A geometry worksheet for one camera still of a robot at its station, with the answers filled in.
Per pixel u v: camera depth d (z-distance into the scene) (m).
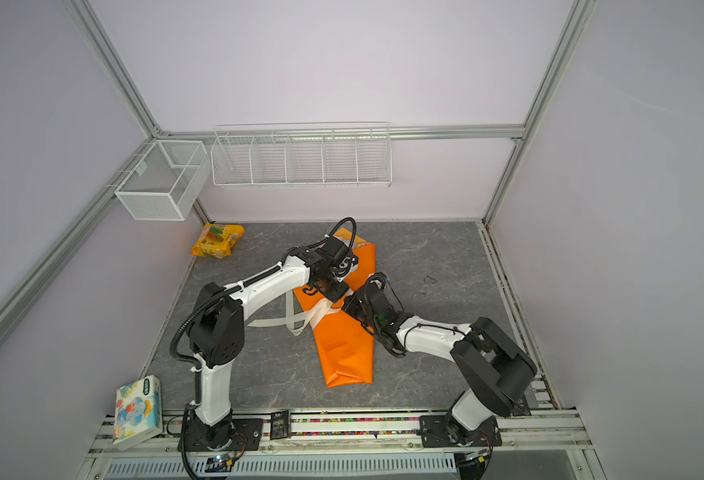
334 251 0.75
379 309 0.67
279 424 0.74
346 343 0.87
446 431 0.67
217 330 0.51
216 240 1.09
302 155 0.97
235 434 0.74
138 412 0.72
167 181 0.99
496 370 0.44
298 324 0.93
